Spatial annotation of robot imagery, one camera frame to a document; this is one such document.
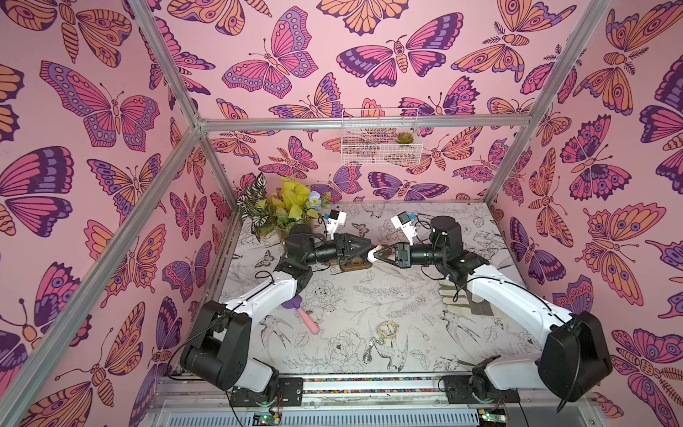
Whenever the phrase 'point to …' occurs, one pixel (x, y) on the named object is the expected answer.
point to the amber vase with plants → (293, 204)
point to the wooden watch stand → (355, 264)
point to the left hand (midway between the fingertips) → (372, 247)
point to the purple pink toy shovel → (294, 303)
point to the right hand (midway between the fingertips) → (378, 253)
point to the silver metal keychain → (367, 357)
